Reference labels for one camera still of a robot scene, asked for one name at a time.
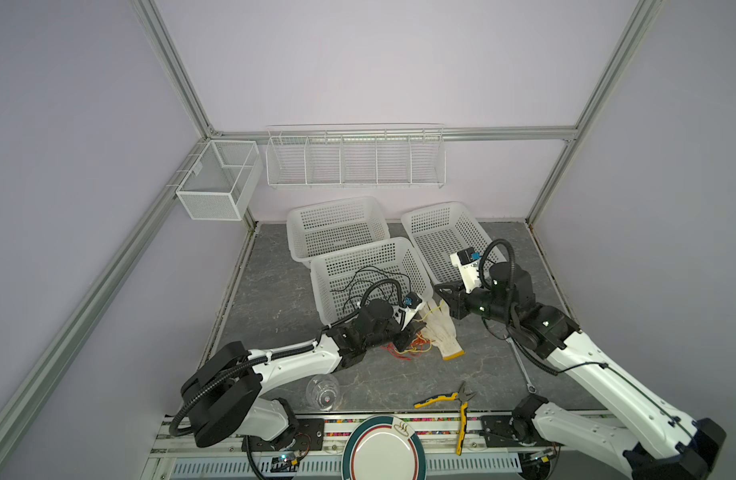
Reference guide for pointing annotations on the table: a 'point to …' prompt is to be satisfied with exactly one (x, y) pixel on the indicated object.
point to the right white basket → (439, 230)
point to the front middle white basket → (387, 270)
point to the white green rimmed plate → (384, 448)
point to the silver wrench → (531, 388)
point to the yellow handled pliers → (463, 399)
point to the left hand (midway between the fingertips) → (420, 323)
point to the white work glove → (440, 329)
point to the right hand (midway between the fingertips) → (437, 289)
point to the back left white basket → (334, 226)
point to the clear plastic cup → (323, 392)
